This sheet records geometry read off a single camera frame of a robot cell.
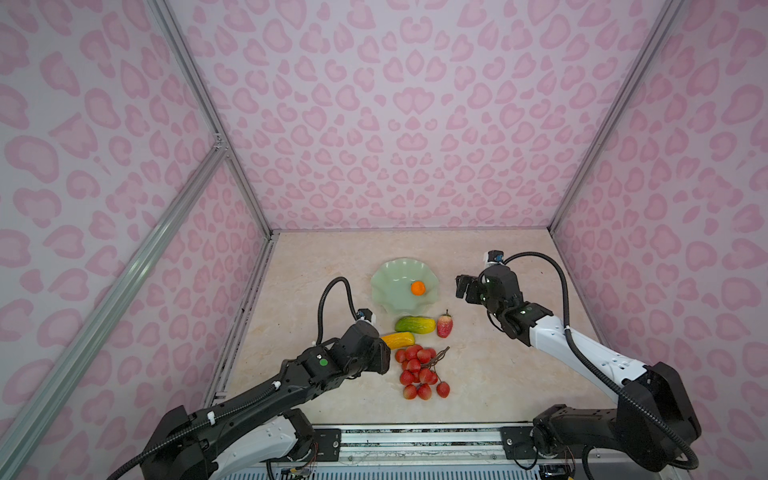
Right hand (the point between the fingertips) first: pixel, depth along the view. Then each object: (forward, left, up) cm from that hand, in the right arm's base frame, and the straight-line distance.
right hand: (471, 277), depth 85 cm
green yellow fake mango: (-8, +15, -13) cm, 22 cm away
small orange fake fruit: (+5, +14, -14) cm, 21 cm away
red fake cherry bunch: (-23, +15, -12) cm, 30 cm away
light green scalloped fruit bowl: (+9, +23, -16) cm, 29 cm away
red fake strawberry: (-8, +7, -13) cm, 17 cm away
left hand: (-18, +23, -6) cm, 30 cm away
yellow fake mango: (-13, +20, -14) cm, 28 cm away
